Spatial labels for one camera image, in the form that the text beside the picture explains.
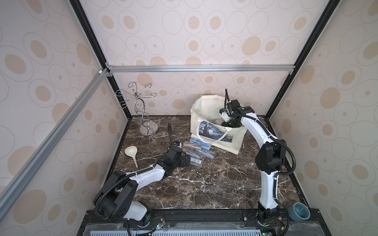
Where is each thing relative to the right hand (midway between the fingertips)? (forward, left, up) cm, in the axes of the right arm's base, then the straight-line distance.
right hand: (232, 128), depth 95 cm
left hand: (-19, +28, -6) cm, 34 cm away
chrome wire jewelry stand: (+6, +61, -9) cm, 62 cm away
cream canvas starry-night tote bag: (-5, +18, +11) cm, 22 cm away
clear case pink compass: (-8, +26, -11) cm, 29 cm away
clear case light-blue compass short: (-14, +26, -13) cm, 32 cm away
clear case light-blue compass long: (-12, +17, -13) cm, 24 cm away
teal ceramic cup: (-44, -31, -15) cm, 56 cm away
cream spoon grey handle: (-14, +66, -10) cm, 69 cm away
